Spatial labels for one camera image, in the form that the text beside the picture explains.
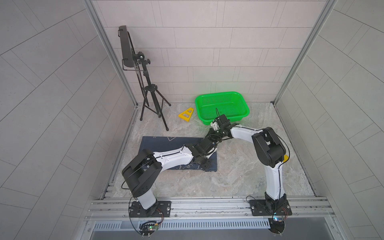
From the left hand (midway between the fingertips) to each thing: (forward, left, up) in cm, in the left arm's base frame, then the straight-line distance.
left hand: (210, 162), depth 86 cm
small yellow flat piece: (+3, -45, +1) cm, 45 cm away
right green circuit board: (-30, -30, -1) cm, 42 cm away
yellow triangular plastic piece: (+36, +16, 0) cm, 39 cm away
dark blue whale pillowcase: (+11, +29, +1) cm, 31 cm away
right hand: (+16, +2, +1) cm, 17 cm away
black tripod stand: (+33, +35, +19) cm, 52 cm away
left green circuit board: (-31, +29, +1) cm, 42 cm away
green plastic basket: (+46, -19, +2) cm, 50 cm away
